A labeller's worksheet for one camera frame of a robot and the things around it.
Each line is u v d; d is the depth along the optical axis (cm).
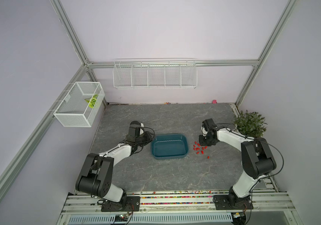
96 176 44
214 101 124
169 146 96
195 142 97
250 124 83
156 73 99
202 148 94
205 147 95
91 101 81
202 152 92
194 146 96
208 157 91
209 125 78
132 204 74
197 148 94
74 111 79
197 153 93
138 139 76
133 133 71
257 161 48
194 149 94
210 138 80
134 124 85
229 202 72
